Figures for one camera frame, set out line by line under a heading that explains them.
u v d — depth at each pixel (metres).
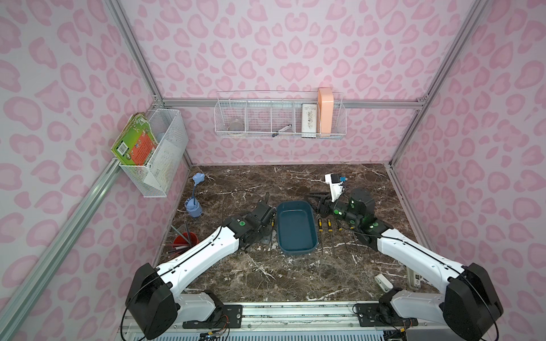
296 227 0.95
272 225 0.95
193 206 0.94
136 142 0.72
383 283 0.78
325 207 0.66
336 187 0.68
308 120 0.92
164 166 0.82
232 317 0.73
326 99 0.82
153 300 0.39
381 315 0.66
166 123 0.81
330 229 0.93
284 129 0.96
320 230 0.95
